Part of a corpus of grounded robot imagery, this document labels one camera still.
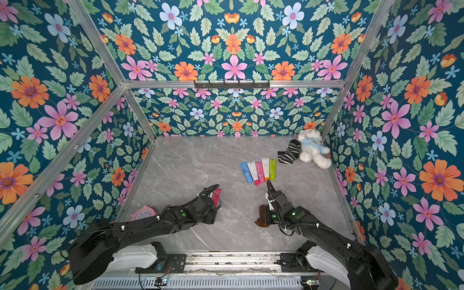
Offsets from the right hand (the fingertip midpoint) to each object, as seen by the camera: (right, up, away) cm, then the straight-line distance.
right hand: (265, 213), depth 83 cm
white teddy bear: (+30, +31, +21) cm, 48 cm away
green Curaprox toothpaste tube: (+7, +19, +20) cm, 29 cm away
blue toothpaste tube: (-9, +18, +18) cm, 27 cm away
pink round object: (-59, -1, +2) cm, 59 cm away
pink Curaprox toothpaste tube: (-1, +17, +18) cm, 25 cm away
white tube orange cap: (+3, +22, +22) cm, 31 cm away
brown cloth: (-2, -3, -2) cm, 4 cm away
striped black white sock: (+19, +28, +26) cm, 43 cm away
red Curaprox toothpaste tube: (-24, +7, +10) cm, 27 cm away
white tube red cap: (-5, +21, +21) cm, 30 cm away
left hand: (-24, 0, +2) cm, 24 cm away
